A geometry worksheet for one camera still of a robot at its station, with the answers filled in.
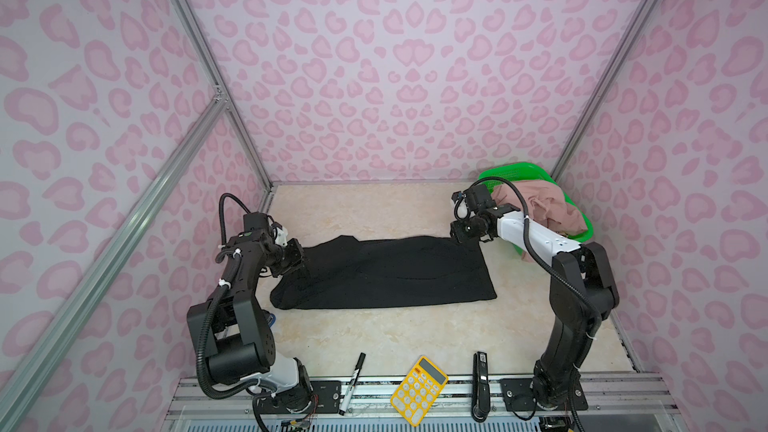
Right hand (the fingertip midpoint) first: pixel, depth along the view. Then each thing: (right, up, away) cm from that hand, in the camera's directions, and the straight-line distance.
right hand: (459, 228), depth 94 cm
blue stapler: (-56, -26, -8) cm, 62 cm away
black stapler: (0, -37, -22) cm, 43 cm away
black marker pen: (-31, -37, -19) cm, 52 cm away
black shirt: (-37, -13, -2) cm, 40 cm away
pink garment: (+26, +7, -4) cm, 27 cm away
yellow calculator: (-15, -38, -21) cm, 46 cm away
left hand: (-46, -7, -7) cm, 47 cm away
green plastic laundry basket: (+32, +21, +21) cm, 43 cm away
